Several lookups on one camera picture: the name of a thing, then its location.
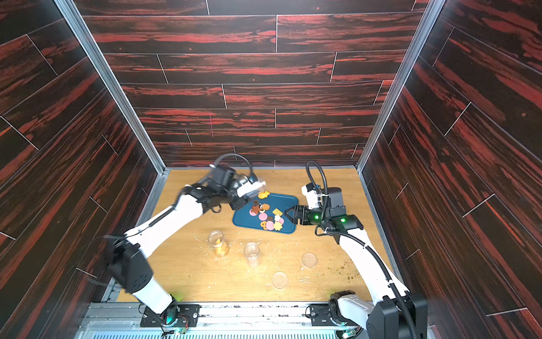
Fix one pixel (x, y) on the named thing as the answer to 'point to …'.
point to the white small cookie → (277, 217)
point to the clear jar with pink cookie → (249, 189)
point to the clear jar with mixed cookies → (252, 252)
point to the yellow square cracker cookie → (276, 212)
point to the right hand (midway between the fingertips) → (297, 210)
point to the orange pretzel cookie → (263, 224)
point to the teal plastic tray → (266, 212)
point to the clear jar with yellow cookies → (216, 239)
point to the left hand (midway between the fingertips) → (247, 191)
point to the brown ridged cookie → (265, 206)
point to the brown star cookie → (256, 208)
